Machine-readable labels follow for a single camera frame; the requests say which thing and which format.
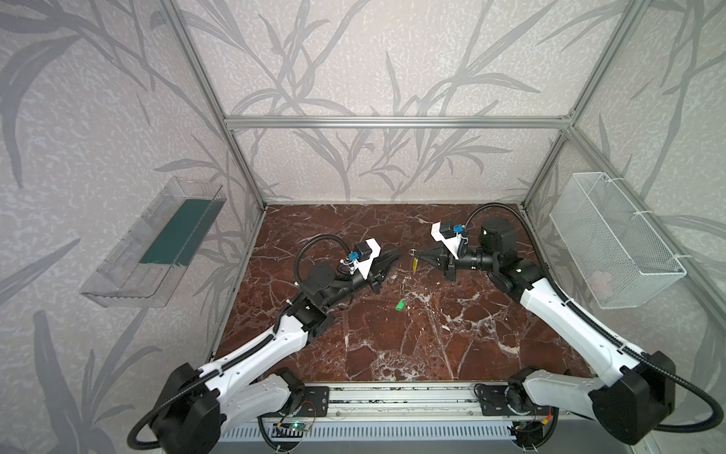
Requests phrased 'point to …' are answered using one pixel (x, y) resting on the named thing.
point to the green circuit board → (300, 427)
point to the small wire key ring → (412, 250)
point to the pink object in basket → (599, 279)
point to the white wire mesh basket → (616, 256)
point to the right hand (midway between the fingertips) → (419, 245)
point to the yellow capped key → (415, 264)
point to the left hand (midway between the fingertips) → (400, 247)
